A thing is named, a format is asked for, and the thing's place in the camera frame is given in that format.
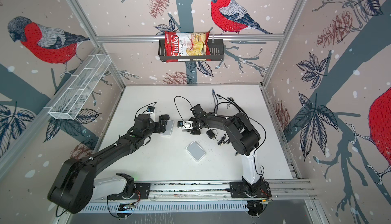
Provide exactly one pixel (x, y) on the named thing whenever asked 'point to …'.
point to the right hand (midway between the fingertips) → (187, 129)
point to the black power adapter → (210, 134)
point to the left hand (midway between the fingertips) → (159, 119)
